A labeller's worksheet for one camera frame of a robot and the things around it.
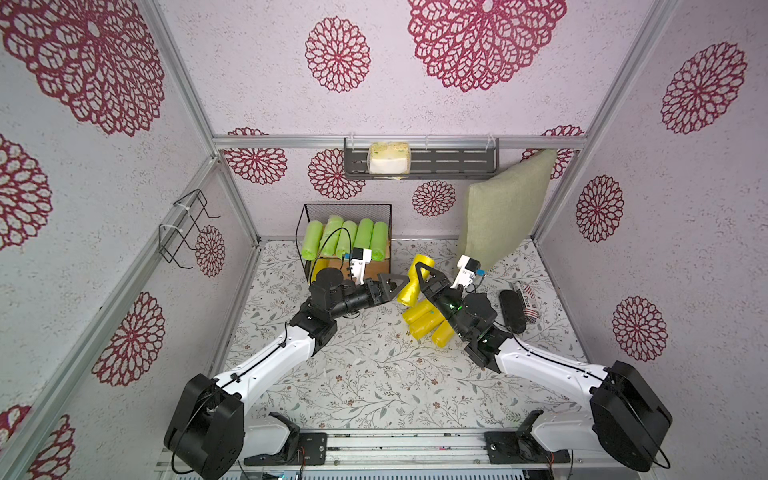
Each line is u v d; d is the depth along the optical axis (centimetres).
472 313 57
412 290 71
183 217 77
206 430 40
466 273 69
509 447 73
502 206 83
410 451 76
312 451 73
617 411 41
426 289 67
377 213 117
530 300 100
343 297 63
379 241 91
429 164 93
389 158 90
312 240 92
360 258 69
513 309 100
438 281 66
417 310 97
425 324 92
